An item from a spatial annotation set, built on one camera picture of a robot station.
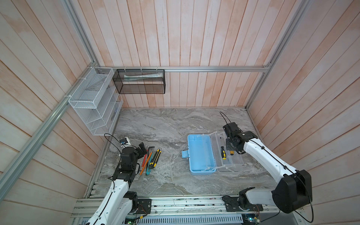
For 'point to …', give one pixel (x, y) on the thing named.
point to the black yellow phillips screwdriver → (223, 153)
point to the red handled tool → (144, 160)
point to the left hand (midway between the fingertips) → (137, 147)
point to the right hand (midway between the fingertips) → (234, 144)
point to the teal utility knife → (148, 169)
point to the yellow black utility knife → (155, 158)
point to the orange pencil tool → (145, 165)
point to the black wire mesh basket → (140, 81)
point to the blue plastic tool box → (208, 153)
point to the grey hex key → (150, 147)
